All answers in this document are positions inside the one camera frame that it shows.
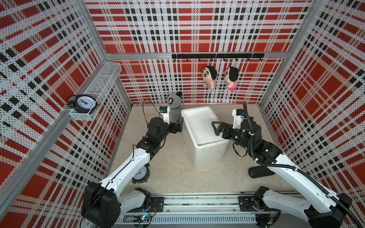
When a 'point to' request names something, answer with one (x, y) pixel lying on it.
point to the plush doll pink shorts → (231, 75)
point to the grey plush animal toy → (174, 102)
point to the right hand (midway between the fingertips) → (220, 125)
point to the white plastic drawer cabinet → (200, 137)
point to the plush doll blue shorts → (209, 74)
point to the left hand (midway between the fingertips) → (178, 117)
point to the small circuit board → (142, 218)
